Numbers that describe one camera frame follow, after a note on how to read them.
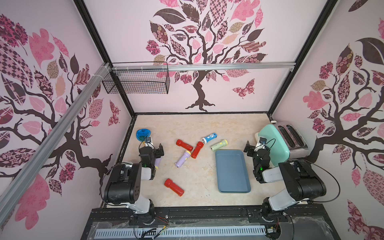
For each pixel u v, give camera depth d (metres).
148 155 0.71
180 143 0.98
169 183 0.81
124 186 0.45
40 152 0.49
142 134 0.95
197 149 0.97
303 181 0.46
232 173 0.88
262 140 0.78
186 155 0.93
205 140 1.00
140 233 0.70
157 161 0.90
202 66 0.93
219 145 0.98
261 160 0.70
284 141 0.81
